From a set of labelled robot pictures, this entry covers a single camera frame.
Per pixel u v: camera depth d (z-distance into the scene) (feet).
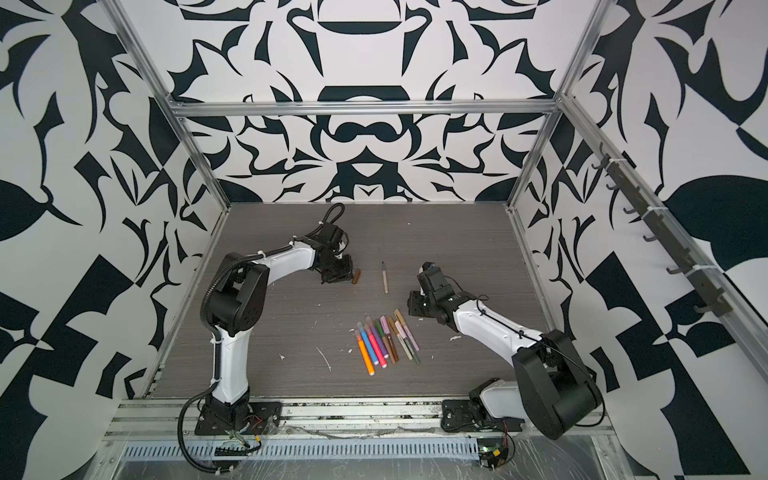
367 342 2.80
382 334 2.85
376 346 2.78
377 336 2.85
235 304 1.80
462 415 2.44
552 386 1.38
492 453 2.33
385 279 3.25
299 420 2.48
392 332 2.86
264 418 2.43
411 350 2.78
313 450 2.13
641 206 1.96
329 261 2.67
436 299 2.24
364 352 2.77
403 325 2.92
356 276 3.25
